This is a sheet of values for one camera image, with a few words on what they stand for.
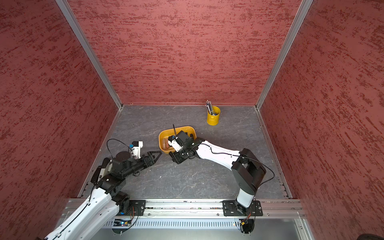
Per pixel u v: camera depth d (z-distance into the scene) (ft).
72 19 2.44
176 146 2.47
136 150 2.35
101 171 2.69
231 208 2.43
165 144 3.16
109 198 1.78
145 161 2.23
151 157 2.23
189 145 2.11
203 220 2.33
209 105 3.28
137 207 2.37
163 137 3.26
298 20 2.47
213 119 3.39
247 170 1.48
